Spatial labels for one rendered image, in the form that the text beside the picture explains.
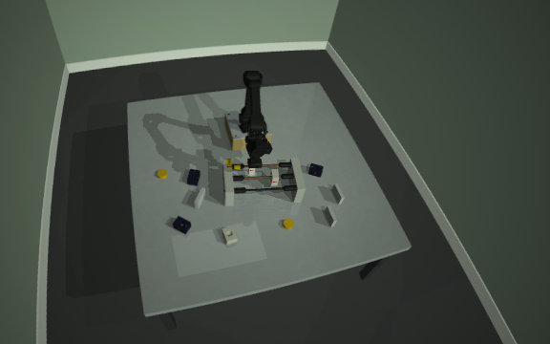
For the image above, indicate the yellow flat disc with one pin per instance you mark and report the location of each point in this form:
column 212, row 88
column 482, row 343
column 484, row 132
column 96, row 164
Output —
column 162, row 174
column 288, row 224

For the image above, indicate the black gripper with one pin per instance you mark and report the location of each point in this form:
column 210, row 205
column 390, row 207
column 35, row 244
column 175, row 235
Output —
column 252, row 162

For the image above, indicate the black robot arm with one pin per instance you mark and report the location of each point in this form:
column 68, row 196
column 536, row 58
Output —
column 251, row 119

